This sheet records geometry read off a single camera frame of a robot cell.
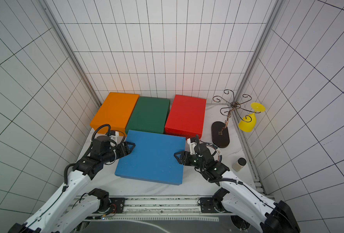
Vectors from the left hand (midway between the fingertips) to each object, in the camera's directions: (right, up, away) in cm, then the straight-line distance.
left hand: (130, 149), depth 78 cm
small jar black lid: (+61, -8, +1) cm, 61 cm away
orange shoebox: (-18, +22, +23) cm, 36 cm away
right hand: (+26, -2, 0) cm, 26 cm away
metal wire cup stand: (+57, +5, +22) cm, 61 cm away
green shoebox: (+6, +19, +25) cm, 32 cm away
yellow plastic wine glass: (+67, +13, +2) cm, 68 cm away
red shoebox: (+33, +18, +19) cm, 42 cm away
